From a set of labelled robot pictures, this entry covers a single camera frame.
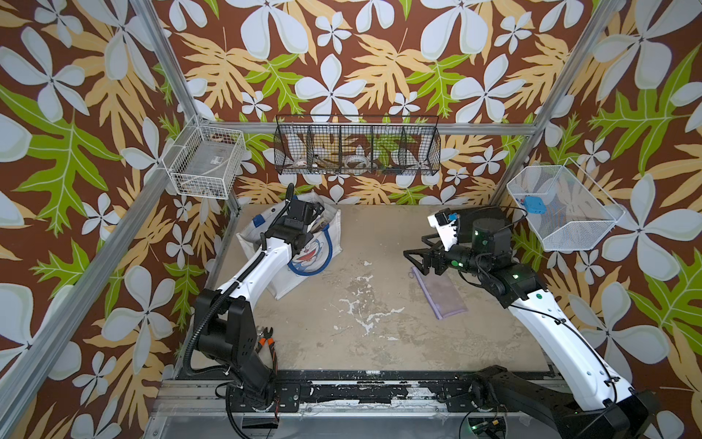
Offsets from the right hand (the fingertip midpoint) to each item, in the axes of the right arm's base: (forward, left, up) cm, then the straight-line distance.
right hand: (413, 244), depth 70 cm
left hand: (+16, +36, -9) cm, 41 cm away
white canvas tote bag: (+14, +26, -18) cm, 35 cm away
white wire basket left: (+30, +63, +5) cm, 70 cm away
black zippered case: (+42, -37, -34) cm, 65 cm away
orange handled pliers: (-13, +43, -30) cm, 54 cm away
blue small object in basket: (+20, -43, -5) cm, 47 cm away
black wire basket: (+44, +14, +2) cm, 46 cm away
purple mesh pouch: (+1, -15, -30) cm, 34 cm away
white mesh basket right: (+15, -49, -2) cm, 51 cm away
